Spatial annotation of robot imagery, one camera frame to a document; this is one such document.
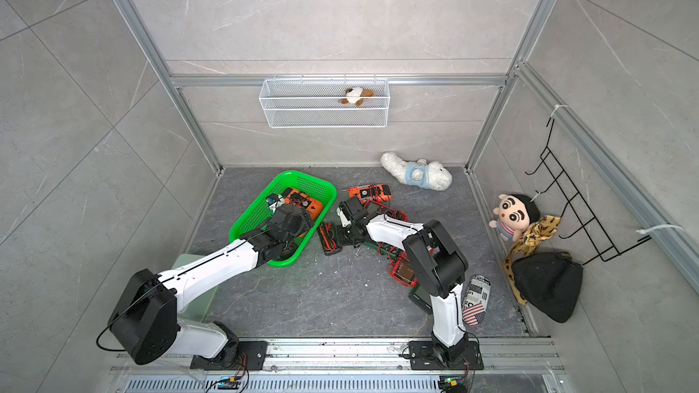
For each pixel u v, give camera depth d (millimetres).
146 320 418
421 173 1036
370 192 1058
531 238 760
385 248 909
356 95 865
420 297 818
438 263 508
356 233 707
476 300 795
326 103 1009
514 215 811
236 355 675
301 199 1028
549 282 669
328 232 952
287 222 651
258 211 980
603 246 601
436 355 646
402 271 858
